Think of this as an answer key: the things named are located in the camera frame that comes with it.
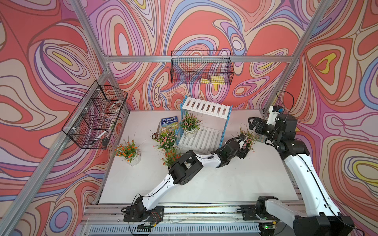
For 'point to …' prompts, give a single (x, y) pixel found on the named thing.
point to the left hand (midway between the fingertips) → (248, 146)
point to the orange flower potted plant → (129, 151)
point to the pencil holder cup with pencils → (260, 137)
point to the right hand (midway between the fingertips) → (255, 124)
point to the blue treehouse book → (169, 123)
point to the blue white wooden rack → (213, 116)
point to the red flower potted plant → (170, 156)
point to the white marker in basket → (98, 137)
